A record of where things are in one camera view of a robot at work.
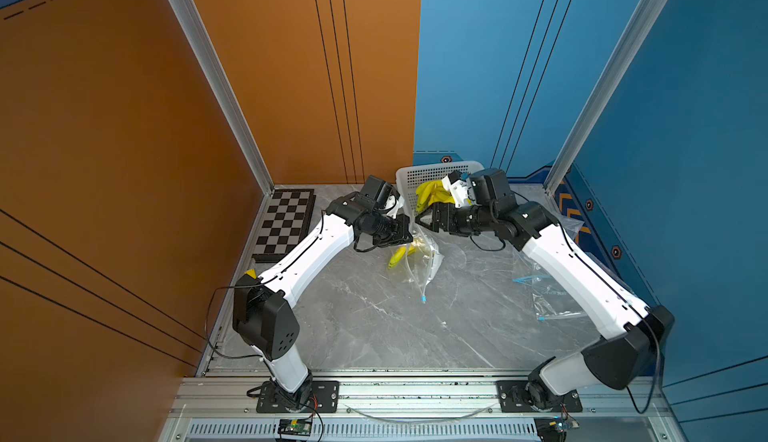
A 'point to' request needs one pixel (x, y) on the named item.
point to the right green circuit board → (564, 425)
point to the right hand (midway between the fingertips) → (428, 220)
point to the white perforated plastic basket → (409, 178)
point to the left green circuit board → (295, 427)
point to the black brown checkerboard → (285, 225)
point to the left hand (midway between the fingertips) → (416, 234)
